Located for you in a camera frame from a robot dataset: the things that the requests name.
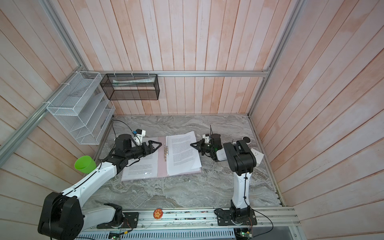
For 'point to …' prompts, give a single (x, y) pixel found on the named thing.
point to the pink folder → (162, 166)
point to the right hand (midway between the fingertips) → (190, 144)
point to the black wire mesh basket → (131, 86)
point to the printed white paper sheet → (143, 167)
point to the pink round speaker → (247, 139)
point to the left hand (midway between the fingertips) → (158, 148)
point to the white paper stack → (184, 155)
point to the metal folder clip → (166, 151)
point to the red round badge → (158, 213)
